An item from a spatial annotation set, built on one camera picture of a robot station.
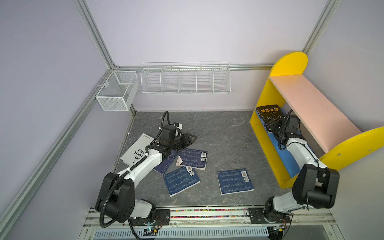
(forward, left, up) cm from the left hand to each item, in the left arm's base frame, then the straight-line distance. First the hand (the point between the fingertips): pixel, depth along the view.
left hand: (195, 140), depth 82 cm
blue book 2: (-16, +9, -16) cm, 24 cm away
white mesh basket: (+41, +50, +4) cm, 65 cm away
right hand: (+8, -47, +1) cm, 48 cm away
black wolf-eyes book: (+18, -49, -1) cm, 52 cm away
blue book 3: (-18, -22, -17) cm, 33 cm away
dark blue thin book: (-6, +20, -17) cm, 27 cm away
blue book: (-3, +2, -16) cm, 17 cm away
